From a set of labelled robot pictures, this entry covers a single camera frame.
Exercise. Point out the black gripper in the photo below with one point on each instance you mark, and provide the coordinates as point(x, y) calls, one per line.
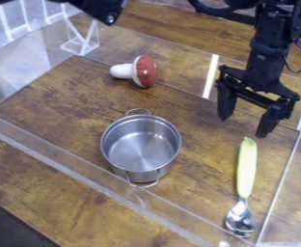
point(257, 84)

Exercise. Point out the red and white toy mushroom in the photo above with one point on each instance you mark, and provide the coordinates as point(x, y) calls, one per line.
point(141, 71)

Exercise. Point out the spoon with yellow-green handle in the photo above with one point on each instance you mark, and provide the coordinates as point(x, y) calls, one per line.
point(239, 220)

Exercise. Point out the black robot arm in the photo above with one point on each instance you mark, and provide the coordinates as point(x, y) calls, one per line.
point(276, 19)

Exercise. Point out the black strip on table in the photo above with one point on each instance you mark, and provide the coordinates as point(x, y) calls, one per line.
point(225, 13)

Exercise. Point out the silver pot with handles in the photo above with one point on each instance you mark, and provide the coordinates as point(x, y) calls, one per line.
point(140, 144)

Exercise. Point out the clear acrylic triangle bracket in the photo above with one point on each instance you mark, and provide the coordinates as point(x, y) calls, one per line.
point(78, 44)

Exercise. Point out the clear acrylic enclosure wall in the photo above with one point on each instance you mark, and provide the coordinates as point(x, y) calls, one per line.
point(160, 210)

